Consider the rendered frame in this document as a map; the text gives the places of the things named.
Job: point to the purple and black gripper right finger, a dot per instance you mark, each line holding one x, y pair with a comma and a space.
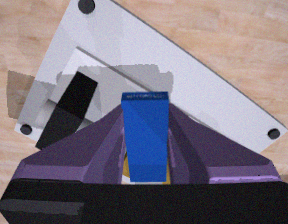
211, 157

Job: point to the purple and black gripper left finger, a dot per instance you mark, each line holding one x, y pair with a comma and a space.
83, 155

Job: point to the white flat mounting plate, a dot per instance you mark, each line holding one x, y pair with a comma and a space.
118, 37

